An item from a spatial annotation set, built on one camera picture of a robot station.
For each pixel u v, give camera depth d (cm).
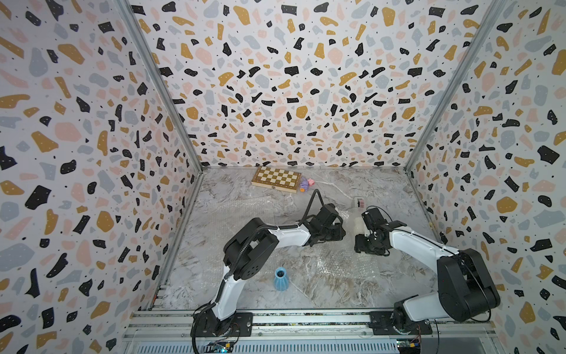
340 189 113
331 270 85
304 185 110
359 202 102
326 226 76
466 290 44
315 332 73
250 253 51
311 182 113
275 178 113
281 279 73
